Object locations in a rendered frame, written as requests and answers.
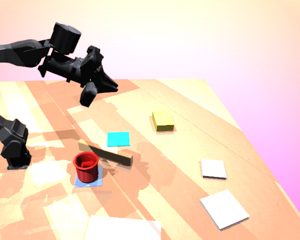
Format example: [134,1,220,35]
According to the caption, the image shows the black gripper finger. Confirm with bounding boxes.
[96,64,118,88]
[97,76,118,94]

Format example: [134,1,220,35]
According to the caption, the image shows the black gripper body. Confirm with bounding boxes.
[64,57,100,108]

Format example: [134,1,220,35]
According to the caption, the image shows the yellow rectangular block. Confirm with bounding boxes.
[152,110,174,132]

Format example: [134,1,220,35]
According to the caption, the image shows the red cup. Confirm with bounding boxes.
[73,151,99,183]

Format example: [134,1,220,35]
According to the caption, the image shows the tan wooden bar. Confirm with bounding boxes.
[77,139,133,167]

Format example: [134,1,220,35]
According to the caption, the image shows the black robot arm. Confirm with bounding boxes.
[0,22,104,170]

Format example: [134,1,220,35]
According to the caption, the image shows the white flat pad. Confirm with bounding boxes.
[199,189,249,230]

